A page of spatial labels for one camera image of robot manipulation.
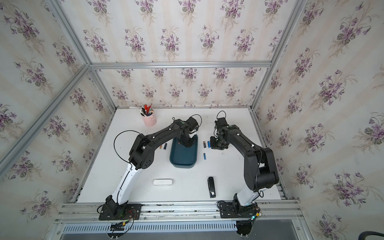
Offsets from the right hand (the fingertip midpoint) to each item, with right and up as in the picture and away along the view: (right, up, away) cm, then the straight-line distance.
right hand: (215, 146), depth 91 cm
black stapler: (-4, -20, -12) cm, 24 cm away
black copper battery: (-6, 0, +8) cm, 10 cm away
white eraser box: (-30, -18, -11) cm, 36 cm away
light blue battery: (-5, +3, -9) cm, 10 cm away
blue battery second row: (-6, -7, +2) cm, 10 cm away
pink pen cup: (-44, +16, +13) cm, 49 cm away
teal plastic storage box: (-20, -7, +2) cm, 22 cm away
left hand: (-15, -1, +8) cm, 17 cm away
